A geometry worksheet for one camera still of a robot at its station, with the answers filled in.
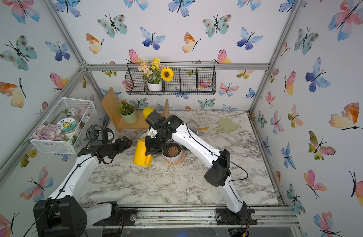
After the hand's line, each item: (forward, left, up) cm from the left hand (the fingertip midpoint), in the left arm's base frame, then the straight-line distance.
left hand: (127, 143), depth 85 cm
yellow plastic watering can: (-11, -10, +4) cm, 16 cm away
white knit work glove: (+30, -46, -14) cm, 56 cm away
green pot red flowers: (+21, +3, +2) cm, 22 cm away
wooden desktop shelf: (+24, +14, +9) cm, 29 cm away
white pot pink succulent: (-4, -26, -5) cm, 26 cm away
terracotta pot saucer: (-4, -30, -14) cm, 33 cm away
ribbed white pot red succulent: (+7, -7, -3) cm, 11 cm away
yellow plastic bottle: (+21, -8, +4) cm, 23 cm away
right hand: (-12, -14, +9) cm, 21 cm away
